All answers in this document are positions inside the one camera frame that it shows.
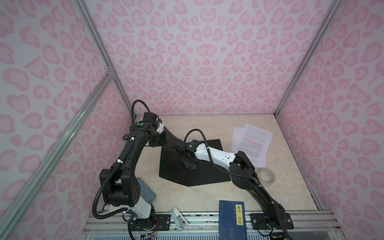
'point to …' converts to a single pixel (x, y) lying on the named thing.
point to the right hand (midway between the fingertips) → (191, 160)
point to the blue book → (232, 220)
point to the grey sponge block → (146, 191)
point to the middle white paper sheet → (241, 132)
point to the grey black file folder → (172, 166)
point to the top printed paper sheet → (255, 143)
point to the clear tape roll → (267, 177)
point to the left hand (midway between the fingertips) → (166, 139)
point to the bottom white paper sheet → (235, 140)
